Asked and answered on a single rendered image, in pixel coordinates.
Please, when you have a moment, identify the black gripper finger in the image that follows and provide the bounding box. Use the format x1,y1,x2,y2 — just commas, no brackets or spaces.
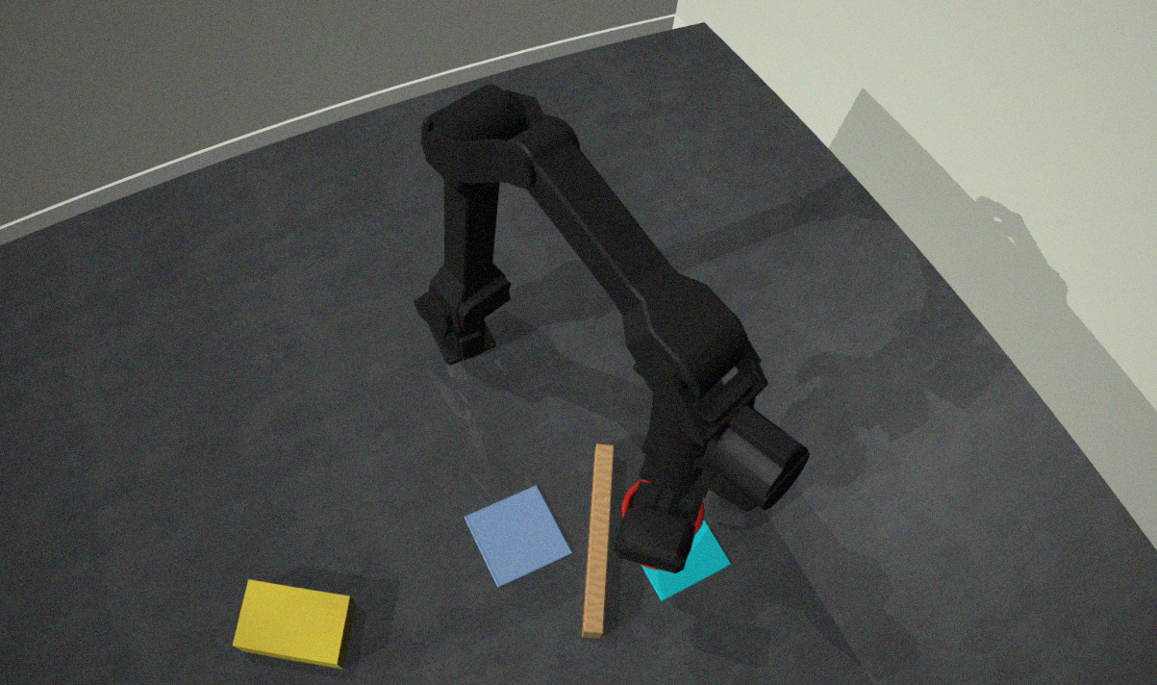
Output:
633,481,703,522

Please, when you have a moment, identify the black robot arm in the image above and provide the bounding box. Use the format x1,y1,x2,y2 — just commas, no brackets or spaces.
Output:
415,84,810,511

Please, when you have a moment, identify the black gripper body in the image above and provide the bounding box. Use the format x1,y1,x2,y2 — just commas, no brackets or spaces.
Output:
616,427,709,573

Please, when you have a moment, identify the yellow rectangular block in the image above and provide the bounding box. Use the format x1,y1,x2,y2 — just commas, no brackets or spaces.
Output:
233,579,358,669

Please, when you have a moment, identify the tan wooden bar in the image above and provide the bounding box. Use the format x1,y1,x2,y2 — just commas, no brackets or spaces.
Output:
582,444,616,639

